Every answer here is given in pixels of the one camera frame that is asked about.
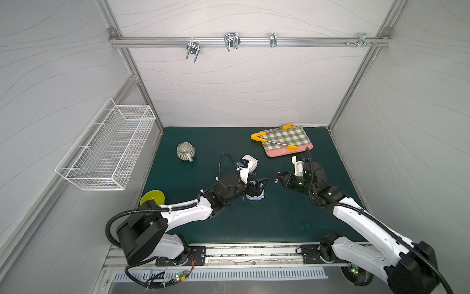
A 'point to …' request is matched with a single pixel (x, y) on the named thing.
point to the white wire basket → (104, 156)
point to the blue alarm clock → (256, 198)
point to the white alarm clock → (253, 162)
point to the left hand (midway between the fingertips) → (263, 179)
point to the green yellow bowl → (152, 195)
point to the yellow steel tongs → (256, 136)
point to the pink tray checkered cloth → (295, 136)
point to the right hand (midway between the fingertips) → (277, 174)
